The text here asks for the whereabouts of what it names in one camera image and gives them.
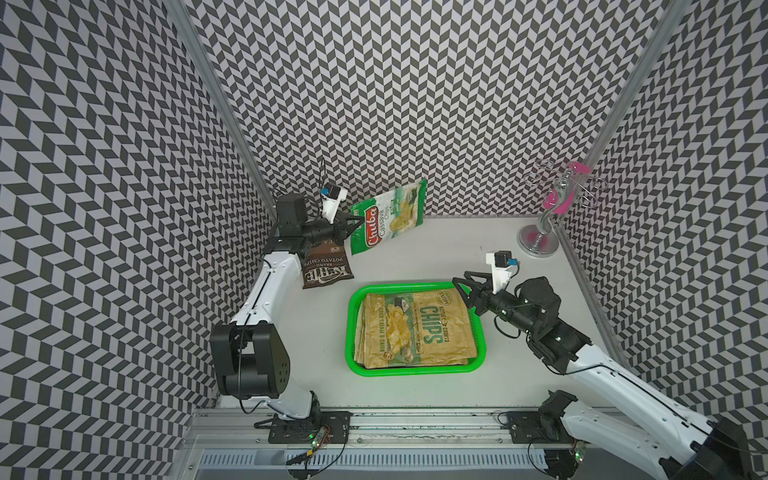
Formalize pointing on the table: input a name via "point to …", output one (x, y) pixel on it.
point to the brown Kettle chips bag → (325, 263)
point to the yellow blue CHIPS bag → (423, 329)
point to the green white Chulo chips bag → (389, 215)
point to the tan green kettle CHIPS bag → (402, 330)
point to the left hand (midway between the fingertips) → (361, 220)
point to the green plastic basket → (356, 295)
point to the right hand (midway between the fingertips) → (459, 282)
